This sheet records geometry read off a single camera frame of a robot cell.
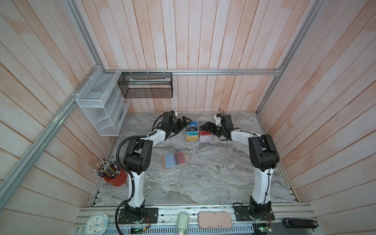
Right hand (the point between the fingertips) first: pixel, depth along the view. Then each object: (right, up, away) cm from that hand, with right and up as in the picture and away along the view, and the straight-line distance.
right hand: (205, 127), depth 102 cm
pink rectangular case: (0, -46, -31) cm, 55 cm away
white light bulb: (-16, -43, -37) cm, 59 cm away
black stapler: (+40, -45, -35) cm, 69 cm away
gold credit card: (-10, -8, -1) cm, 12 cm away
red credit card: (-1, -4, -2) cm, 5 cm away
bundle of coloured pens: (-54, -21, -29) cm, 65 cm away
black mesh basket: (-42, +31, 0) cm, 52 cm away
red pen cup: (-48, -27, -29) cm, 62 cm away
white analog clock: (-57, -46, -33) cm, 81 cm away
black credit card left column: (-10, -1, -2) cm, 10 cm away
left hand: (-12, +2, -5) cm, 13 cm away
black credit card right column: (-3, 0, -3) cm, 4 cm away
